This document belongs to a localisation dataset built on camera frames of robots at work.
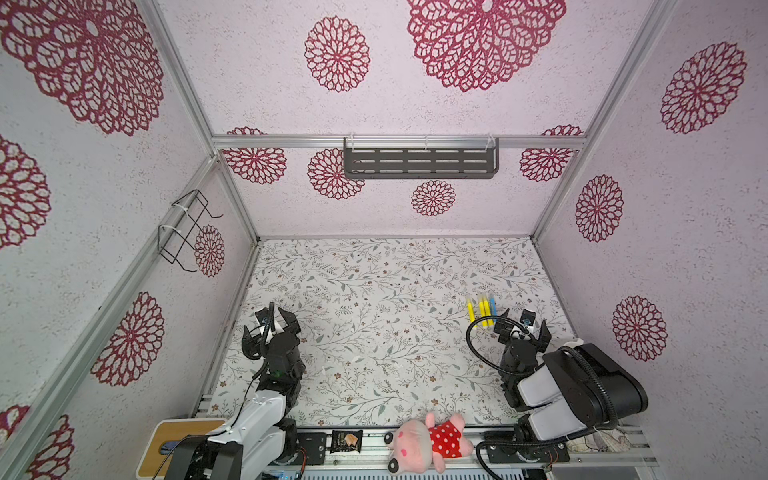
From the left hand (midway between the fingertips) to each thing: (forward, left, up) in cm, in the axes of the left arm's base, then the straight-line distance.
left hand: (266, 319), depth 83 cm
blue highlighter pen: (+11, -70, -14) cm, 72 cm away
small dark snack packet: (-28, -23, -11) cm, 38 cm away
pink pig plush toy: (-30, -40, -5) cm, 50 cm away
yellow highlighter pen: (+10, -62, -14) cm, 64 cm away
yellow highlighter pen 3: (+9, -67, -13) cm, 69 cm away
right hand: (+2, -74, -2) cm, 74 cm away
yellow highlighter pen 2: (+9, -65, -13) cm, 67 cm away
